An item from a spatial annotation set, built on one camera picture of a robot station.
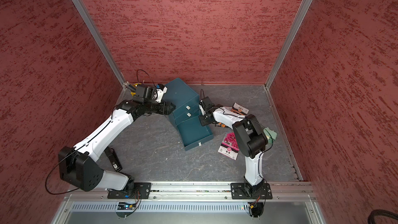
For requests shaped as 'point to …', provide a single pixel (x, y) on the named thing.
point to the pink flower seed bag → (229, 146)
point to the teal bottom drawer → (192, 132)
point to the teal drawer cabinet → (185, 99)
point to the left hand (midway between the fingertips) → (168, 109)
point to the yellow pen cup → (136, 85)
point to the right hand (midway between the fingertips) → (204, 122)
